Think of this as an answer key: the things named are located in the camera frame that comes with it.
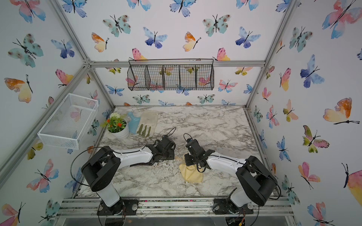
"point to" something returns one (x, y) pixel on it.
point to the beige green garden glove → (148, 123)
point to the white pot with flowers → (117, 125)
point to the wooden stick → (180, 159)
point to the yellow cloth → (191, 173)
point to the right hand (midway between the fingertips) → (188, 156)
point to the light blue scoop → (133, 123)
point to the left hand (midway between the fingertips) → (173, 153)
